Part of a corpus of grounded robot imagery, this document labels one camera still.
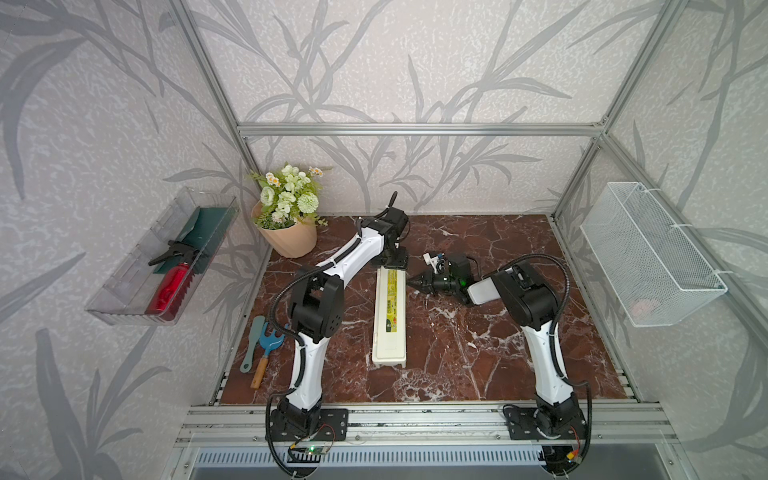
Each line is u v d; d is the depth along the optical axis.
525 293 0.62
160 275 0.64
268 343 0.85
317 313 0.54
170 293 0.58
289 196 0.87
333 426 0.72
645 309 0.71
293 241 1.00
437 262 0.97
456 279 0.87
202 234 0.72
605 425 0.75
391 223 0.76
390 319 0.83
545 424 0.65
